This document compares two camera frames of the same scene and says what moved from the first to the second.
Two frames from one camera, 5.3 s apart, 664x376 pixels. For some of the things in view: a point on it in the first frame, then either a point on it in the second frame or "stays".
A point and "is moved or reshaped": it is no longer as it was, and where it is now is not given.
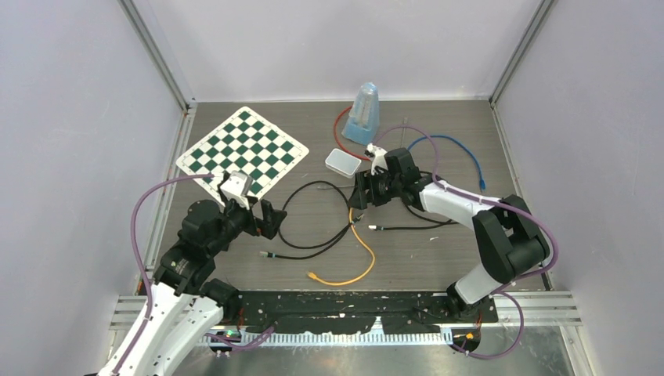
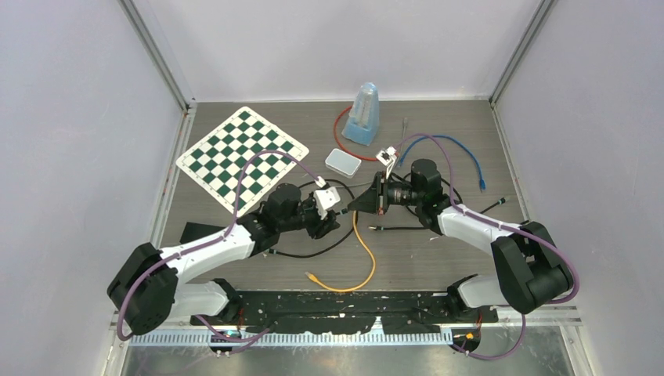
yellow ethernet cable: x=366 y=271 is moved or reshaped
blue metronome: x=363 y=118 stays
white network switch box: x=342 y=162 stays
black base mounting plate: x=403 y=312 stays
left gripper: x=270 y=222 → x=322 y=227
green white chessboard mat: x=247 y=142 stays
